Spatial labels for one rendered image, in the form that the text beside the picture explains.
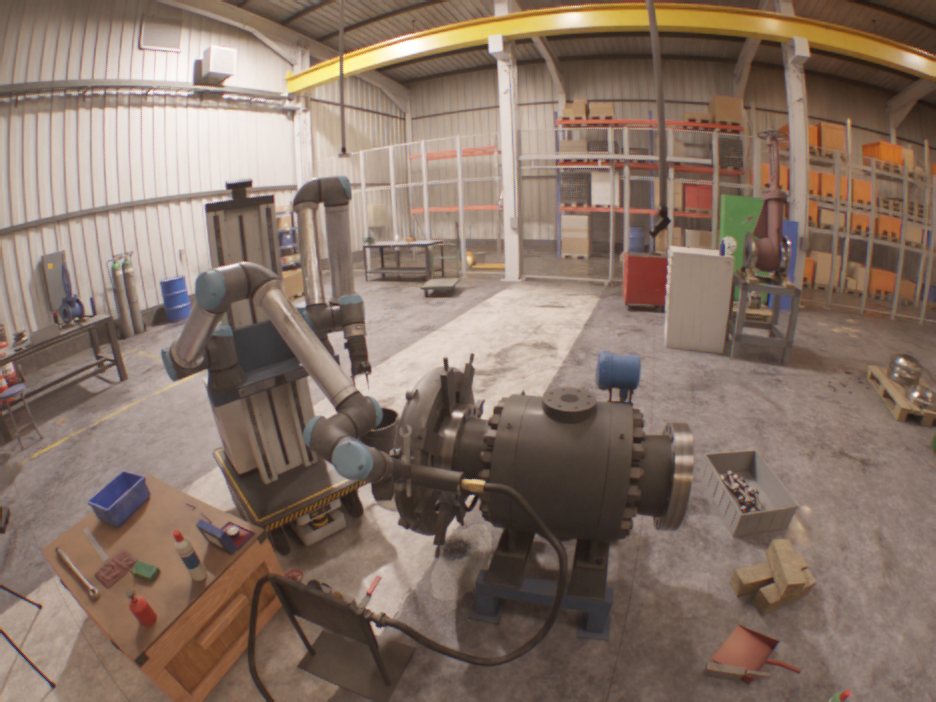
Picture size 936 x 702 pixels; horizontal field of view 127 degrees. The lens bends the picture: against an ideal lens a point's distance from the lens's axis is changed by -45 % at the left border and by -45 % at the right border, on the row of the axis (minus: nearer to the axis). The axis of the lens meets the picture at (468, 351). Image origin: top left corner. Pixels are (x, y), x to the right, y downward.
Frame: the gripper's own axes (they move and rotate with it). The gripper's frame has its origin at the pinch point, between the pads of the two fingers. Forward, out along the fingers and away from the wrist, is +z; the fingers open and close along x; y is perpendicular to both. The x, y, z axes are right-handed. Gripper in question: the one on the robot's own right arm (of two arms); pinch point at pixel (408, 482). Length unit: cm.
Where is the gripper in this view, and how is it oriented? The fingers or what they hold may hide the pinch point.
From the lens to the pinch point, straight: 134.5
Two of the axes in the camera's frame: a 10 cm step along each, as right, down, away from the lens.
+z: 2.6, 3.6, 9.0
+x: -9.6, 1.8, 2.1
